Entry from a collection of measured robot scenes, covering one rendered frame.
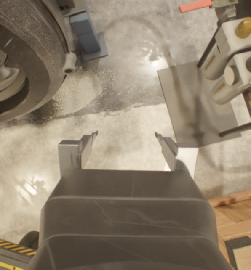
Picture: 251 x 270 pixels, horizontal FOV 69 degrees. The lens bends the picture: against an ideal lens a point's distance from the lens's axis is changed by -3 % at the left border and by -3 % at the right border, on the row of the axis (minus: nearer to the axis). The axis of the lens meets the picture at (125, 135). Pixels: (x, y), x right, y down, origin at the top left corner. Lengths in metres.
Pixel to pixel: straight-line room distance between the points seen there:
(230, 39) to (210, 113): 0.47
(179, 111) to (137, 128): 0.22
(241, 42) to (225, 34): 0.04
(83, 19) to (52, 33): 0.47
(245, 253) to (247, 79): 0.40
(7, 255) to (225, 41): 0.92
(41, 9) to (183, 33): 0.84
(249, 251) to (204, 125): 0.59
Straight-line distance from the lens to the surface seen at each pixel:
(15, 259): 0.79
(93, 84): 1.01
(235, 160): 1.00
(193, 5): 0.58
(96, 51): 1.08
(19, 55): 0.45
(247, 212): 0.77
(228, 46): 0.58
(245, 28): 0.57
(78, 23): 0.91
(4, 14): 0.38
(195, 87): 1.00
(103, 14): 1.22
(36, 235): 1.00
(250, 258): 0.54
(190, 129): 0.94
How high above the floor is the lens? 0.91
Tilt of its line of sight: 81 degrees down
